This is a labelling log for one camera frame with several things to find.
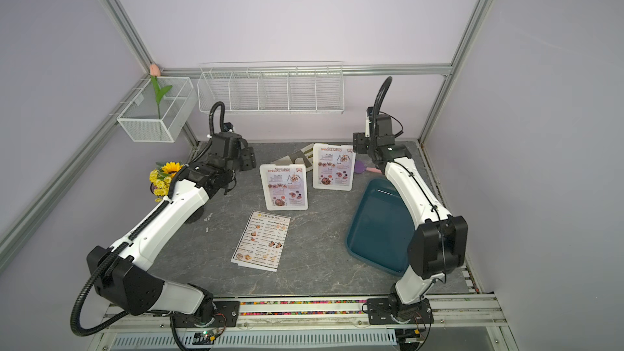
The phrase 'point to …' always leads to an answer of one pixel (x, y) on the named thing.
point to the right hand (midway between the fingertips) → (366, 134)
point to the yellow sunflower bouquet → (162, 178)
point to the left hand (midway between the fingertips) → (242, 154)
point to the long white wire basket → (273, 86)
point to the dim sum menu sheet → (263, 240)
